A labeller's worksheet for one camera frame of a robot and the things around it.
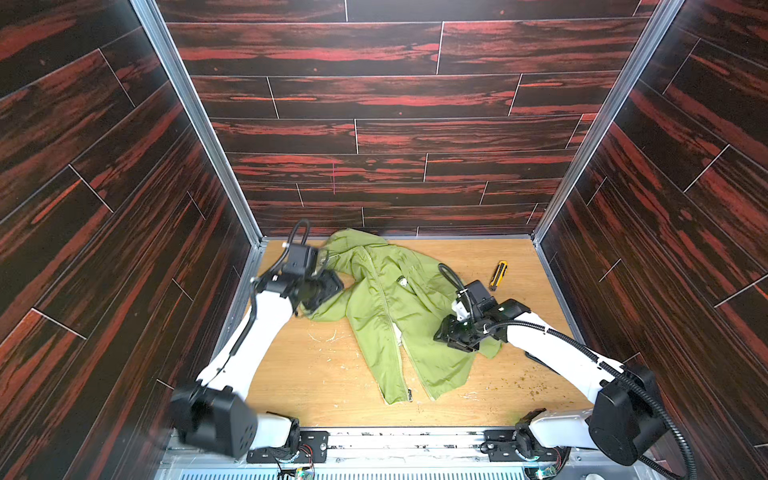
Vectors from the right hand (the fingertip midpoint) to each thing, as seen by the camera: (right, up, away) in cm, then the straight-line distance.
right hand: (443, 337), depth 83 cm
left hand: (-29, +14, -1) cm, 32 cm away
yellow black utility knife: (+26, +19, +25) cm, 41 cm away
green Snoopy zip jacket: (-11, +10, +18) cm, 23 cm away
